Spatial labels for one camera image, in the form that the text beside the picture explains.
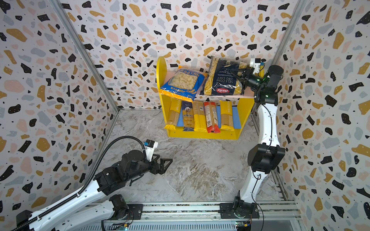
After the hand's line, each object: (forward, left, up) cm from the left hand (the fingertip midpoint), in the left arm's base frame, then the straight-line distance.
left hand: (166, 156), depth 69 cm
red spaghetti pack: (+25, -25, -6) cm, 36 cm away
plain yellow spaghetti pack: (+28, -17, -7) cm, 33 cm away
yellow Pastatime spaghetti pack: (+40, +1, -6) cm, 40 cm away
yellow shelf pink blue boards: (+38, -42, -8) cm, 57 cm away
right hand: (+29, -29, +29) cm, 50 cm away
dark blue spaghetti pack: (+32, -10, -7) cm, 34 cm away
